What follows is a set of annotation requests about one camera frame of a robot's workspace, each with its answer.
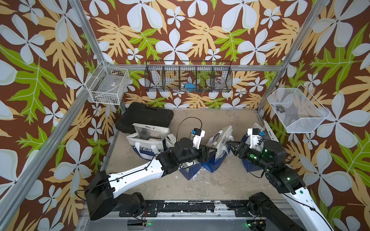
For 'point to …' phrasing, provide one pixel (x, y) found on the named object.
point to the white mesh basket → (298, 111)
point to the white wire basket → (107, 84)
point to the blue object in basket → (190, 86)
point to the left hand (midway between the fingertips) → (215, 148)
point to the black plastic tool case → (138, 113)
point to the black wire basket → (188, 76)
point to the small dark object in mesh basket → (280, 109)
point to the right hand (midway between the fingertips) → (228, 143)
